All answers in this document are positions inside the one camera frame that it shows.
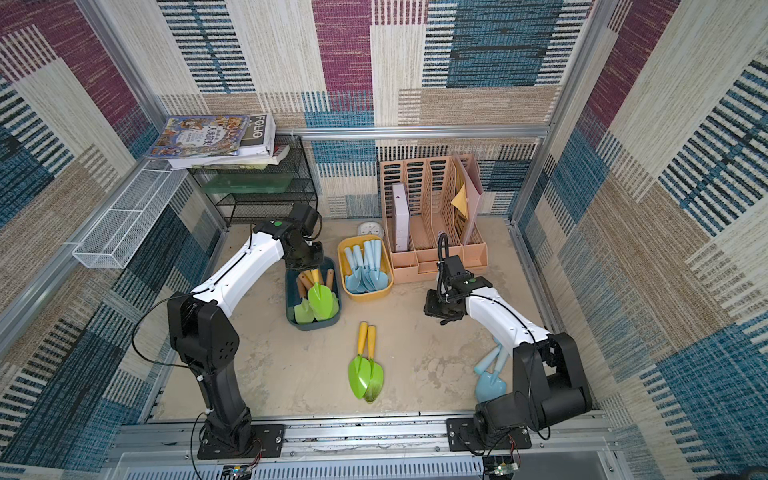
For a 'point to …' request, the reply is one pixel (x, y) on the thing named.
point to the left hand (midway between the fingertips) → (318, 262)
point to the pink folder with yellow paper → (467, 197)
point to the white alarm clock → (370, 228)
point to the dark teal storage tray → (293, 298)
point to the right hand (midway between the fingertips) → (430, 306)
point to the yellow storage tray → (348, 241)
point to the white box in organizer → (401, 217)
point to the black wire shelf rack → (251, 196)
